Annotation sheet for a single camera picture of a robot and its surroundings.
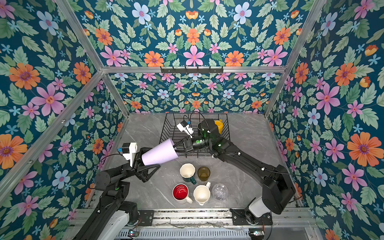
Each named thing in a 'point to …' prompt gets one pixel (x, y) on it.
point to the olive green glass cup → (204, 172)
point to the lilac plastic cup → (160, 152)
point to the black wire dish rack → (171, 130)
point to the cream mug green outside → (187, 171)
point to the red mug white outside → (180, 192)
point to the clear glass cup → (220, 192)
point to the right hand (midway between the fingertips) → (172, 150)
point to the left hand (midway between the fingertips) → (159, 160)
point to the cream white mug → (202, 193)
